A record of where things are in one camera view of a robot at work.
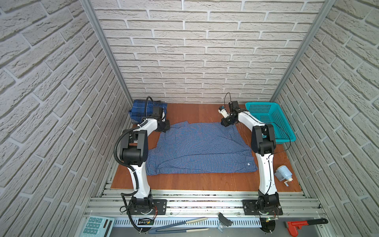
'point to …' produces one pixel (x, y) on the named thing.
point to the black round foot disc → (267, 224)
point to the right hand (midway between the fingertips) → (224, 120)
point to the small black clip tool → (224, 220)
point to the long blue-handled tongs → (153, 230)
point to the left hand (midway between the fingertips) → (167, 124)
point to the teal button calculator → (98, 226)
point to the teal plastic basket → (272, 113)
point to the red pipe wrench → (292, 225)
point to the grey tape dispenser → (283, 174)
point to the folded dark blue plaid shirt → (137, 110)
